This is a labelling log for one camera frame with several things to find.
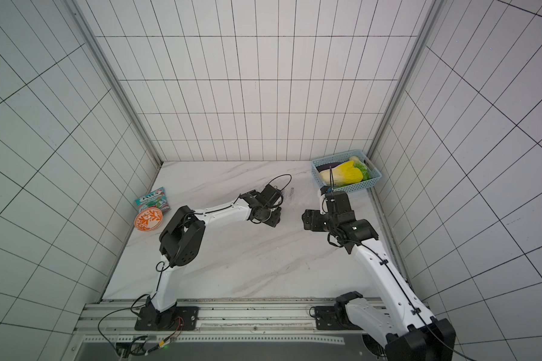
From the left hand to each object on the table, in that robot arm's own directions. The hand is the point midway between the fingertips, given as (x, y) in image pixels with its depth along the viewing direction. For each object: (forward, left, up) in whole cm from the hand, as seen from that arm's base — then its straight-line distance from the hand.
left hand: (269, 221), depth 94 cm
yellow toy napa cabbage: (+24, -35, +4) cm, 43 cm away
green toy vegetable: (+27, -45, +6) cm, 53 cm away
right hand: (-6, -13, +16) cm, 21 cm away
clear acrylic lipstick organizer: (+11, -9, +3) cm, 15 cm away
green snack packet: (+10, +53, 0) cm, 54 cm away
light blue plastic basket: (+24, -51, +4) cm, 56 cm away
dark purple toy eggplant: (+29, -28, +3) cm, 41 cm away
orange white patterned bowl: (0, +53, 0) cm, 53 cm away
